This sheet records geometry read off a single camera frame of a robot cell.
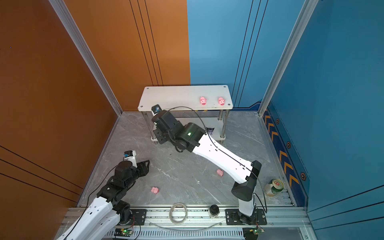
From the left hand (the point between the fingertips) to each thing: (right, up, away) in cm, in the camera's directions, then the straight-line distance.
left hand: (146, 160), depth 83 cm
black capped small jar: (+37, -23, -10) cm, 44 cm away
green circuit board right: (+57, -30, -13) cm, 65 cm away
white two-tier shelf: (+33, +29, -7) cm, 45 cm away
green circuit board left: (-6, -31, -12) cm, 34 cm away
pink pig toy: (+42, -8, +4) cm, 43 cm away
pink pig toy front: (+6, -15, -3) cm, 16 cm away
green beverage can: (+66, -10, -11) cm, 68 cm away
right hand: (+11, +18, -15) cm, 27 cm away
